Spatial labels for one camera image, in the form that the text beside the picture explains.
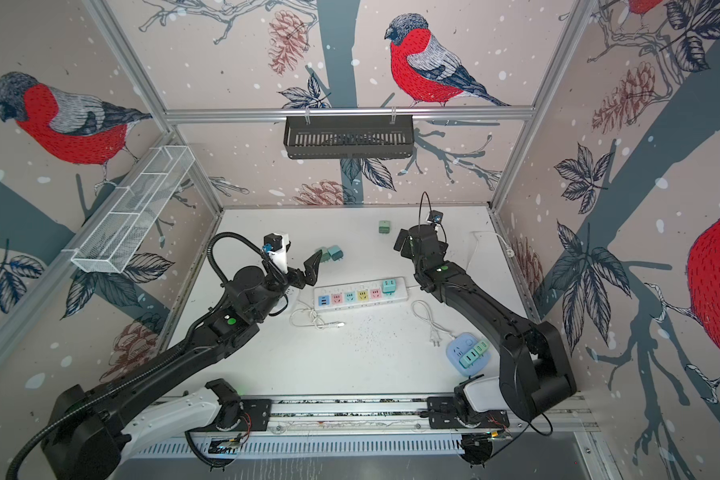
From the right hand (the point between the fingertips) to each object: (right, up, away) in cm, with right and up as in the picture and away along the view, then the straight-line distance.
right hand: (413, 238), depth 86 cm
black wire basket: (-20, +36, +20) cm, 46 cm away
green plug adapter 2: (-7, +4, +27) cm, 28 cm away
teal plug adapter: (-7, -15, +4) cm, 17 cm away
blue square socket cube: (+12, -30, -4) cm, 33 cm away
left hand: (-29, -2, -14) cm, 33 cm away
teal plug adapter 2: (+13, -31, -10) cm, 35 cm away
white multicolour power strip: (-16, -18, +7) cm, 25 cm away
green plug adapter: (-29, -8, +20) cm, 36 cm away
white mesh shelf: (-76, +7, -9) cm, 77 cm away
